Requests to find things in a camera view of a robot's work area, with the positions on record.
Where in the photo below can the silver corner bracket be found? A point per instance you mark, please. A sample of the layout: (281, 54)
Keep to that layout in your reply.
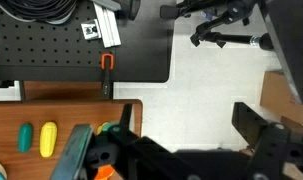
(90, 30)

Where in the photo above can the yellow toy maize cob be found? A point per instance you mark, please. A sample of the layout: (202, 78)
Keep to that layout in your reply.
(48, 140)

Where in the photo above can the orange toy pan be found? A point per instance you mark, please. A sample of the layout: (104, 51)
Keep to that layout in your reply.
(104, 173)

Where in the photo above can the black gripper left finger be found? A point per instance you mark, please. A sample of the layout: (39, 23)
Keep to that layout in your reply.
(72, 153)

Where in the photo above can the black and orange bar clamp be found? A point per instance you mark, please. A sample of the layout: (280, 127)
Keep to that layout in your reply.
(106, 80)

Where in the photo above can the black perforated board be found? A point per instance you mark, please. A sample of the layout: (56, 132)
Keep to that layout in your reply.
(57, 43)

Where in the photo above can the yellow toy bell pepper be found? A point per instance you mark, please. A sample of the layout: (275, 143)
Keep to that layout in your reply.
(101, 128)

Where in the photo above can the brown cardboard box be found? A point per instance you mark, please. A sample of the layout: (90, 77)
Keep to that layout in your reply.
(277, 93)

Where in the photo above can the black camera tripod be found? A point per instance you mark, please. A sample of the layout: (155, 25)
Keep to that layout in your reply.
(234, 38)

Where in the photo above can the large black box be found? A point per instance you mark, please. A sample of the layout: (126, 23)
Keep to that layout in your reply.
(291, 43)

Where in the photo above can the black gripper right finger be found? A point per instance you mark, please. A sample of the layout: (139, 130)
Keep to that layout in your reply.
(271, 146)

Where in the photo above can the green toy cucumber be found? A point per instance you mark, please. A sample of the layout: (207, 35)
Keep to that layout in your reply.
(25, 137)

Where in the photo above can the silver aluminium extrusion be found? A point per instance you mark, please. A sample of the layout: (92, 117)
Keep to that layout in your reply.
(107, 26)

